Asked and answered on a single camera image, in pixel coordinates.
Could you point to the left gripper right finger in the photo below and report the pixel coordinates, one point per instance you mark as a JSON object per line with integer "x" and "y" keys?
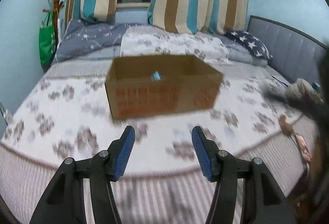
{"x": 263, "y": 199}

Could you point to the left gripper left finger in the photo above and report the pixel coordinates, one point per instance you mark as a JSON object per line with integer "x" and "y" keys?
{"x": 63, "y": 198}

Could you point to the right forearm dark sleeve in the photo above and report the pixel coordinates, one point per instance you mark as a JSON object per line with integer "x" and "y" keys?
{"x": 314, "y": 208}

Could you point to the wooden block toy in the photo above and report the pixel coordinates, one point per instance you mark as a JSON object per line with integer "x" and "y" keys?
{"x": 285, "y": 127}

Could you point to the floral checked bedspread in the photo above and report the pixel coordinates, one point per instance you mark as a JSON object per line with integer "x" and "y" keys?
{"x": 67, "y": 114}

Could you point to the white plastic bag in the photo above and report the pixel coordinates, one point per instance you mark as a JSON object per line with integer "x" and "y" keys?
{"x": 300, "y": 92}

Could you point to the brown cardboard box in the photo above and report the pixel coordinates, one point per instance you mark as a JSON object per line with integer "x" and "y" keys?
{"x": 187, "y": 84}

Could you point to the grey padded headboard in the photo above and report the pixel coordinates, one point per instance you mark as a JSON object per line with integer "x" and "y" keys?
{"x": 295, "y": 54}

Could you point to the blue small carton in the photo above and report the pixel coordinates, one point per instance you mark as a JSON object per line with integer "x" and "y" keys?
{"x": 156, "y": 76}

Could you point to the star pattern navy pillow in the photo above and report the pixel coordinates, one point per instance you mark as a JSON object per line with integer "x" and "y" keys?
{"x": 255, "y": 46}

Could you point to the green shopping bag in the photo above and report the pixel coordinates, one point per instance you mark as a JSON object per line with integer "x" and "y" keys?
{"x": 46, "y": 40}

